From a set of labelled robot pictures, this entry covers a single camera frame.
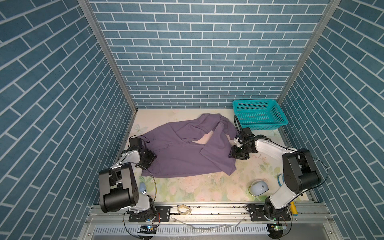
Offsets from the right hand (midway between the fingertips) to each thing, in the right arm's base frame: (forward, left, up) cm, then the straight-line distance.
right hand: (231, 154), depth 92 cm
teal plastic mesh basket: (+40, -26, -4) cm, 48 cm away
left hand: (-6, +48, 0) cm, 48 cm away
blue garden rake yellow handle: (-25, -30, -2) cm, 40 cm away
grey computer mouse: (-20, -12, +4) cm, 24 cm away
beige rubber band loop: (-33, +23, -2) cm, 40 cm away
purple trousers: (-2, +33, -2) cm, 34 cm away
